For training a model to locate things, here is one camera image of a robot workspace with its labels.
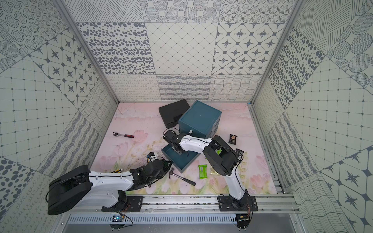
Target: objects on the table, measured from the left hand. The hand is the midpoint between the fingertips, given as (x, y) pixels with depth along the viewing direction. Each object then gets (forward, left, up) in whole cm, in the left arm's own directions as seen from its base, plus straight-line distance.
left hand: (175, 160), depth 83 cm
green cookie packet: (-4, -16, -6) cm, 18 cm away
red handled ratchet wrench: (+20, +45, -5) cm, 49 cm away
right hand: (+13, -5, -5) cm, 15 cm away
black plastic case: (+40, +8, -3) cm, 41 cm away
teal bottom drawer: (0, -3, -2) cm, 4 cm away
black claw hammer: (-9, -7, -7) cm, 13 cm away
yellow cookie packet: (-4, -23, -6) cm, 24 cm away
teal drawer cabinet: (+18, -14, +16) cm, 28 cm away
